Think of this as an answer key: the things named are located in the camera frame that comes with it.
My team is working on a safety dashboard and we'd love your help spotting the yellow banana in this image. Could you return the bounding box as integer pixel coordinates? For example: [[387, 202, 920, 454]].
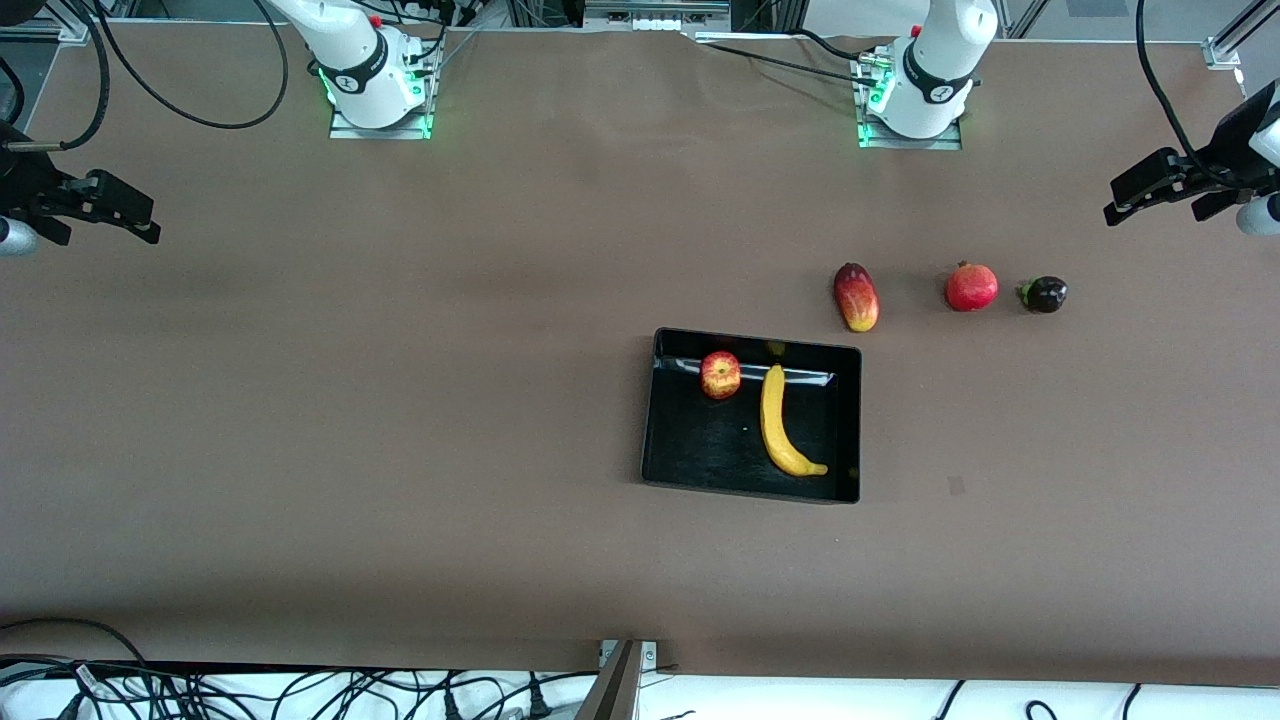
[[760, 364, 829, 478]]

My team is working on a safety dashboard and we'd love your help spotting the red yellow apple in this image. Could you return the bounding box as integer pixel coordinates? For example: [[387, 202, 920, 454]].
[[700, 350, 743, 401]]

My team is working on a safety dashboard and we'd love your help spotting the black plastic box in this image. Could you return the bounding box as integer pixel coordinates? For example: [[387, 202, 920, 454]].
[[640, 327, 863, 505]]

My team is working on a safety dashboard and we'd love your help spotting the dark purple mangosteen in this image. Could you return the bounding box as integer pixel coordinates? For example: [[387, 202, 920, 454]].
[[1018, 276, 1069, 315]]

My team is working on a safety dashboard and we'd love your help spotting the red pomegranate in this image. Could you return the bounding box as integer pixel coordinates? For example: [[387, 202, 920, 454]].
[[944, 260, 1000, 313]]

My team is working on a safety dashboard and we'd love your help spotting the red yellow mango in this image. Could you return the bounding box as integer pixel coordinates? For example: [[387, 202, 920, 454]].
[[833, 262, 881, 334]]

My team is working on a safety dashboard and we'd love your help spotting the grey metal device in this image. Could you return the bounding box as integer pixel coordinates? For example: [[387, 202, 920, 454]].
[[583, 0, 733, 34]]

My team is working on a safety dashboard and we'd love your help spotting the dark grey metal bar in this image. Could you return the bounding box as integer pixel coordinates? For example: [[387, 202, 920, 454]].
[[575, 640, 644, 720]]

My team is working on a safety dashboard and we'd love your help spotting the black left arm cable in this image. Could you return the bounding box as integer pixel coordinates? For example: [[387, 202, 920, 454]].
[[1136, 0, 1219, 189]]

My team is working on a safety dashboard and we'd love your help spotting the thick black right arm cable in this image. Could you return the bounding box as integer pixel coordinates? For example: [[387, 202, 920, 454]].
[[0, 0, 110, 154]]

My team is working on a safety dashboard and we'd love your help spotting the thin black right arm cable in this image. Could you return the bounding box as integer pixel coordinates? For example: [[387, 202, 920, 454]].
[[92, 0, 291, 130]]

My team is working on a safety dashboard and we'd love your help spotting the aluminium frame profile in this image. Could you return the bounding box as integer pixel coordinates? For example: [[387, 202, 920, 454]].
[[20, 18, 96, 46]]

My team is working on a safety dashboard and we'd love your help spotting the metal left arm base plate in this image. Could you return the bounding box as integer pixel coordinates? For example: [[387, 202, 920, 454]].
[[856, 50, 964, 151]]

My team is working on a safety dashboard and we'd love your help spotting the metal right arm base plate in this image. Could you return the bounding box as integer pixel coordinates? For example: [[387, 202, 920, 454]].
[[330, 60, 434, 140]]

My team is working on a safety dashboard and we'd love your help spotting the black base cable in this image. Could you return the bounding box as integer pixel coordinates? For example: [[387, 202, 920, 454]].
[[688, 30, 881, 87]]

